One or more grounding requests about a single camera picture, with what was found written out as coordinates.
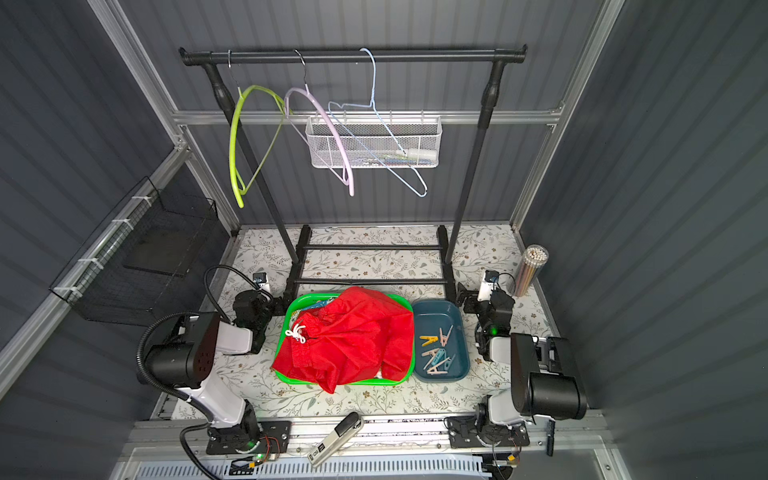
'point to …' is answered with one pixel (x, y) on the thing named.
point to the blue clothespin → (450, 358)
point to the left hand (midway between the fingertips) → (279, 290)
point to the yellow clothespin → (430, 339)
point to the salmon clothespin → (444, 338)
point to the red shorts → (364, 335)
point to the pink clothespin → (431, 352)
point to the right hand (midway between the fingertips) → (480, 285)
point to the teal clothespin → (447, 364)
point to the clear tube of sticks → (535, 256)
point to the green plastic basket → (296, 304)
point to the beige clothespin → (433, 370)
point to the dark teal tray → (441, 353)
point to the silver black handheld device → (342, 434)
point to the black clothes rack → (299, 254)
